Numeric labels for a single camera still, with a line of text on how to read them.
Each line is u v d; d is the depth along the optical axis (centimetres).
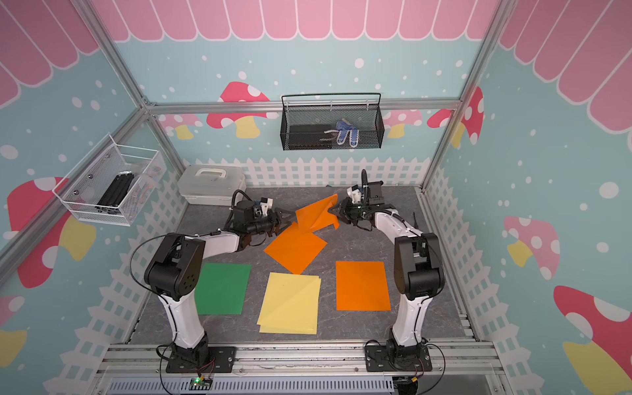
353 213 83
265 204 91
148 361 76
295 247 100
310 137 85
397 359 67
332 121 94
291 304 85
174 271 52
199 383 73
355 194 89
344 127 89
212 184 106
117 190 71
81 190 67
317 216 92
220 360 75
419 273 51
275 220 85
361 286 91
